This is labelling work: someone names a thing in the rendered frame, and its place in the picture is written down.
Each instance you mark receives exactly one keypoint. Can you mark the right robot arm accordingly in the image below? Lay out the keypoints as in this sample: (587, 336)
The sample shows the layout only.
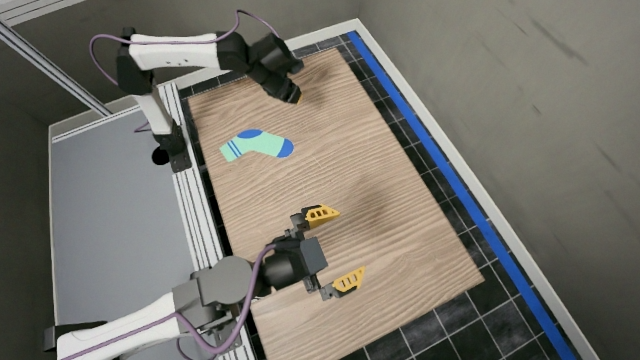
(221, 288)

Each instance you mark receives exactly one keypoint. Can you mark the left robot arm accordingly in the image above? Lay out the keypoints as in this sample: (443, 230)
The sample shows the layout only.
(229, 54)

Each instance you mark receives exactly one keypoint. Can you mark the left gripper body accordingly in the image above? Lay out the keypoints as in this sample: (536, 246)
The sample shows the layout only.
(284, 90)

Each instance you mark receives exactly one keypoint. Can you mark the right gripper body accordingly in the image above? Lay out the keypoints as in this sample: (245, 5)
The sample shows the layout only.
(280, 271)

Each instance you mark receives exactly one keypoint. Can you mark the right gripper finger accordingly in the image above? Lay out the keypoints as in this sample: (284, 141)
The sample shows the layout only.
(358, 274)
(316, 216)

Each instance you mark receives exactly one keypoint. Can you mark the mint green sock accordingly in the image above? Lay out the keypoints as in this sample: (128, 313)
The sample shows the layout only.
(258, 140)

